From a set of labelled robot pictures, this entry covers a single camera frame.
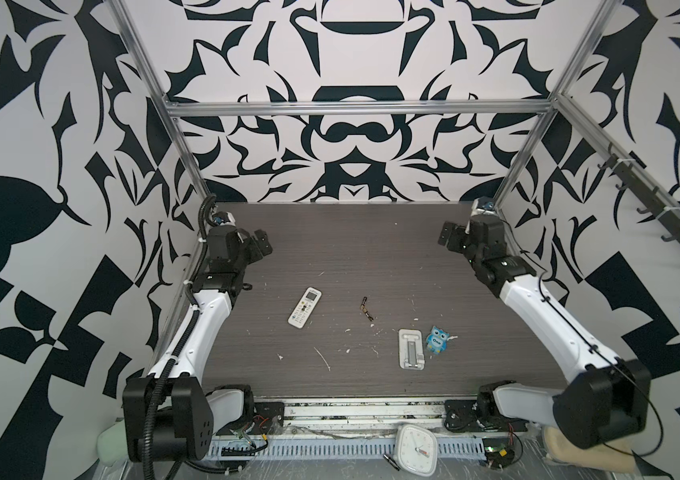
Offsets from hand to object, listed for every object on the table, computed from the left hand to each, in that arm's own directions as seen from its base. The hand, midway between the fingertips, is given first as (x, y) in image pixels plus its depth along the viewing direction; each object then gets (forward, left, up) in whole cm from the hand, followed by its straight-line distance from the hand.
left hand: (252, 233), depth 82 cm
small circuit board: (-49, -59, -24) cm, 80 cm away
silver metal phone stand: (-24, -43, -22) cm, 53 cm away
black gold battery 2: (-15, -33, -23) cm, 43 cm away
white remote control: (-12, -12, -21) cm, 27 cm away
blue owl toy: (-23, -50, -21) cm, 59 cm away
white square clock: (-48, -39, -19) cm, 65 cm away
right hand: (-1, -56, +2) cm, 56 cm away
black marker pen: (-50, -34, -21) cm, 64 cm away
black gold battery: (-11, -30, -23) cm, 40 cm away
